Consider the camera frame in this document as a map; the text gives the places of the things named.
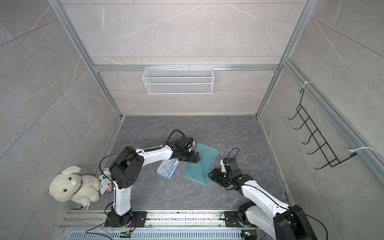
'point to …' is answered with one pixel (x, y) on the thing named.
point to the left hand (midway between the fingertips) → (197, 157)
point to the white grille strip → (156, 235)
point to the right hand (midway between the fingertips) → (211, 176)
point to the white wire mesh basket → (178, 80)
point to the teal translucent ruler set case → (199, 171)
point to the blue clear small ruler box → (167, 167)
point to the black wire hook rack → (330, 159)
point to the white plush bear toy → (69, 185)
